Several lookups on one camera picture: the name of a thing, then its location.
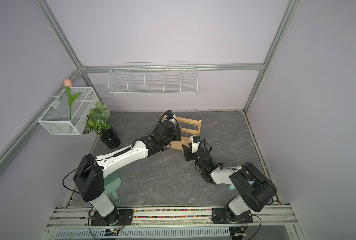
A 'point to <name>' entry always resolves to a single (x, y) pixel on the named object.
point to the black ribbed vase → (110, 138)
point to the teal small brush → (231, 187)
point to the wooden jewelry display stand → (189, 127)
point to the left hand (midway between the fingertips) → (181, 129)
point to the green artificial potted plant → (96, 119)
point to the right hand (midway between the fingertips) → (185, 143)
